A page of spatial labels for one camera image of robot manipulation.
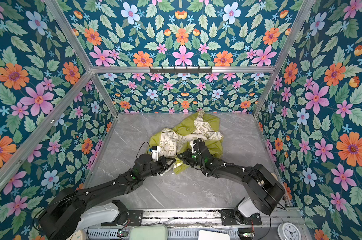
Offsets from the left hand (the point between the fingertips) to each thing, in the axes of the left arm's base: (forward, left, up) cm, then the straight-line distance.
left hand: (177, 158), depth 76 cm
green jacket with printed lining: (+16, +4, -8) cm, 18 cm away
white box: (-33, -13, -15) cm, 38 cm away
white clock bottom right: (-34, -50, -13) cm, 61 cm away
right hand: (+4, +1, -3) cm, 5 cm away
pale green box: (-30, +15, -15) cm, 37 cm away
